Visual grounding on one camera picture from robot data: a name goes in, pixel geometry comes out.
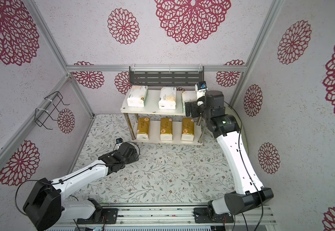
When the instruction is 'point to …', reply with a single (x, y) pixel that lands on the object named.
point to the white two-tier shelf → (159, 116)
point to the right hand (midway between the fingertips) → (195, 99)
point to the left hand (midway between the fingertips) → (130, 155)
